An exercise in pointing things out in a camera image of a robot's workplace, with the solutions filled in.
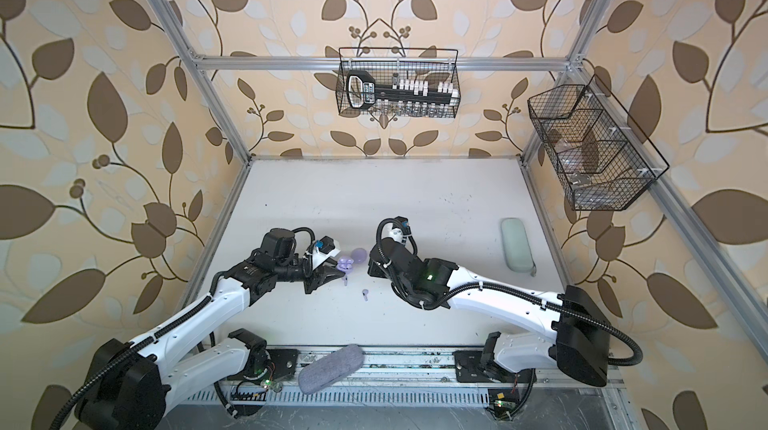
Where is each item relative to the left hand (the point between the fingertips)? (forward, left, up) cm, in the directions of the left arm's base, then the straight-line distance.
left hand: (342, 266), depth 79 cm
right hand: (+1, -8, +4) cm, 9 cm away
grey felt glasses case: (-22, +1, -8) cm, 24 cm away
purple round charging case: (+1, -1, 0) cm, 1 cm away
